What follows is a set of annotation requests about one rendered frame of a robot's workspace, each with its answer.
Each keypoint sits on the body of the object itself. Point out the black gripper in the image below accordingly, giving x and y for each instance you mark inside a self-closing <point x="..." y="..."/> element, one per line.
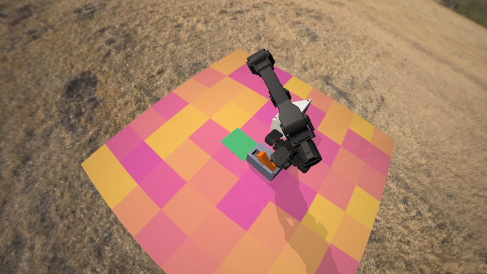
<point x="273" y="138"/>

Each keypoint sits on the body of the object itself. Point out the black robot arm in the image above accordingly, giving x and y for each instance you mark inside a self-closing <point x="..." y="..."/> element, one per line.
<point x="293" y="122"/>

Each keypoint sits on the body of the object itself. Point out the orange l-shaped part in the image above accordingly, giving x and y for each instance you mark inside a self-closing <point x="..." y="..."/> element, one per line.
<point x="262" y="157"/>

